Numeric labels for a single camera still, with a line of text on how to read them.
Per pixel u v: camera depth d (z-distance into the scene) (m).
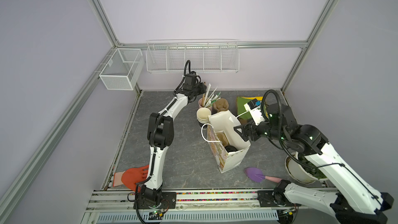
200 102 1.02
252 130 0.54
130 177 0.81
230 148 0.84
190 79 0.79
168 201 0.74
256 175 0.81
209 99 0.87
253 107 0.54
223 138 0.90
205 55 1.00
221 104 1.11
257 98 1.18
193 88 0.80
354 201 0.39
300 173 0.70
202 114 0.93
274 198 0.65
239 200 0.75
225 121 0.81
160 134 0.59
